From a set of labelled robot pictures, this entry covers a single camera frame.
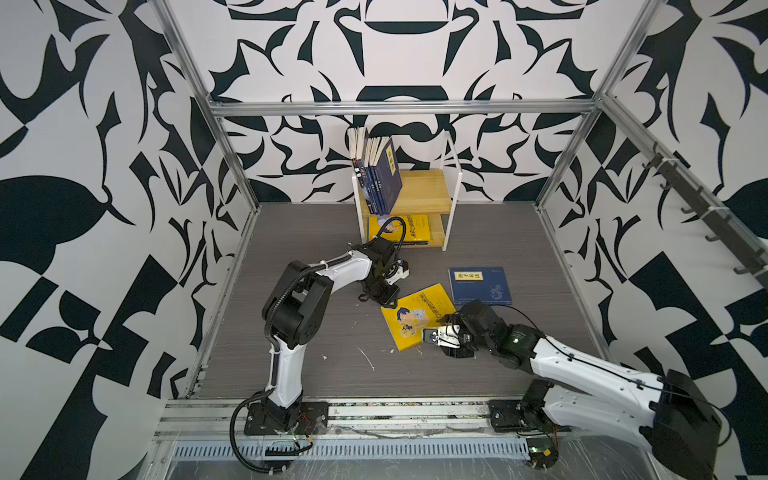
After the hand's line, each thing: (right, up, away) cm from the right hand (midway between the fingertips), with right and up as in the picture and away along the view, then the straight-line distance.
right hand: (441, 323), depth 81 cm
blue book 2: (-15, +38, 0) cm, 41 cm away
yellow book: (-4, +26, +24) cm, 36 cm away
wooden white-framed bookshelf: (-3, +31, +12) cm, 34 cm away
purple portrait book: (-5, +21, +21) cm, 30 cm away
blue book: (-18, +40, -3) cm, 44 cm away
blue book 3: (+18, +8, +16) cm, 25 cm away
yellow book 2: (-7, 0, +10) cm, 12 cm away
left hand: (-12, +4, +12) cm, 18 cm away
